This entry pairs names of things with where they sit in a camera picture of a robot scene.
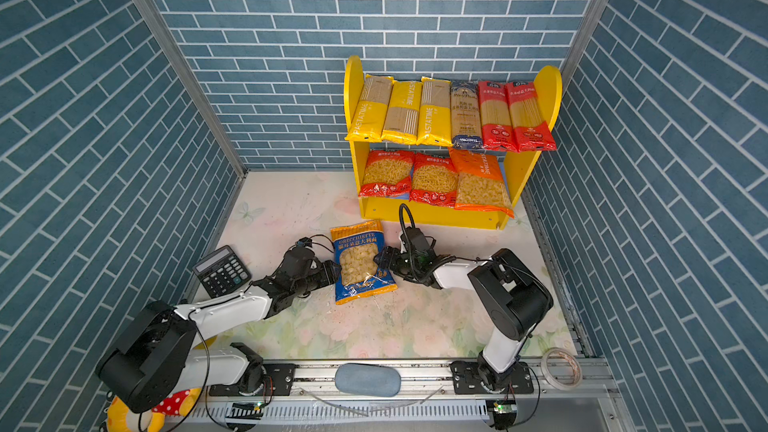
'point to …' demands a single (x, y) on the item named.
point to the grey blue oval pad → (368, 379)
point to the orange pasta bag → (480, 182)
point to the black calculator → (221, 271)
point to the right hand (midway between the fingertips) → (378, 260)
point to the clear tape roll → (545, 370)
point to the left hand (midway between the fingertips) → (338, 270)
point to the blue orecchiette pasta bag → (355, 246)
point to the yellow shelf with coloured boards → (518, 168)
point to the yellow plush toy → (119, 419)
